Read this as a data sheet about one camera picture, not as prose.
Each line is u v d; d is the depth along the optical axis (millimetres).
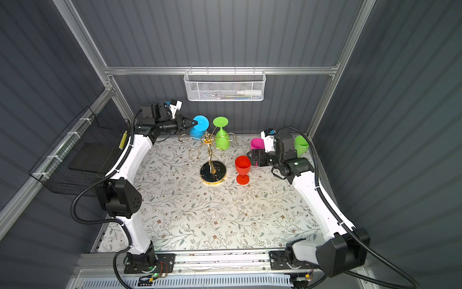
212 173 1016
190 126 765
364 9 705
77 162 702
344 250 384
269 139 675
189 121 786
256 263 750
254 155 678
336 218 413
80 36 754
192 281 770
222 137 875
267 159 664
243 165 892
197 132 846
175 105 754
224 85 1238
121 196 501
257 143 992
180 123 729
